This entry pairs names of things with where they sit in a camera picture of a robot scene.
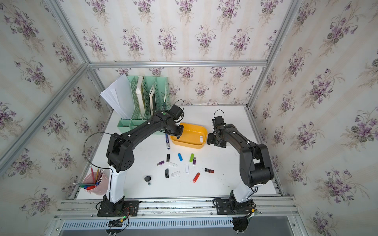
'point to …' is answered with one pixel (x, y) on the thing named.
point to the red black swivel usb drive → (209, 170)
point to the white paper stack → (118, 96)
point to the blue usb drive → (180, 157)
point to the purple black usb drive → (194, 162)
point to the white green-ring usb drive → (173, 164)
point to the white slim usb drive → (187, 170)
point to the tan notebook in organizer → (152, 97)
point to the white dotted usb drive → (201, 139)
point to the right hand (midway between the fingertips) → (215, 142)
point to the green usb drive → (191, 157)
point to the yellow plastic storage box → (190, 137)
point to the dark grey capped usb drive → (168, 158)
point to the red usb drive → (196, 177)
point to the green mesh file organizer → (148, 94)
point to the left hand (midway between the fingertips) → (181, 135)
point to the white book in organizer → (139, 92)
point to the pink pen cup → (97, 183)
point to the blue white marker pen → (167, 140)
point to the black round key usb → (147, 179)
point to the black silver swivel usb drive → (167, 173)
